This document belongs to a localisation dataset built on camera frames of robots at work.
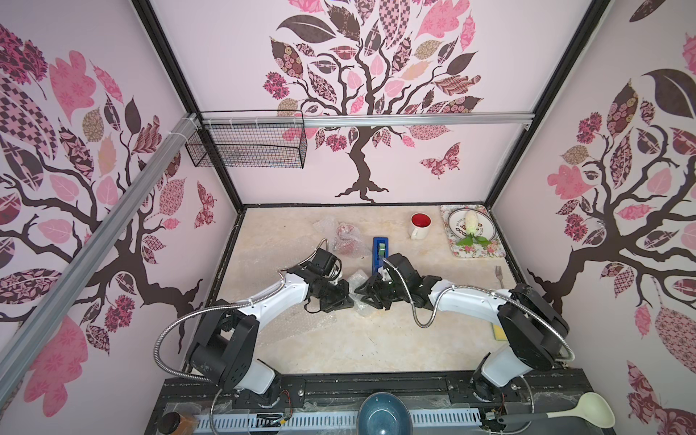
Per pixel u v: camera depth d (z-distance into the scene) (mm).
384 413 698
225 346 431
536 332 445
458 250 1053
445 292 580
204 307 426
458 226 1113
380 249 970
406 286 655
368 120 931
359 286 825
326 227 1002
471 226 1067
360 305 814
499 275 979
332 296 736
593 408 709
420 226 1063
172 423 680
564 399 727
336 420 701
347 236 997
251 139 949
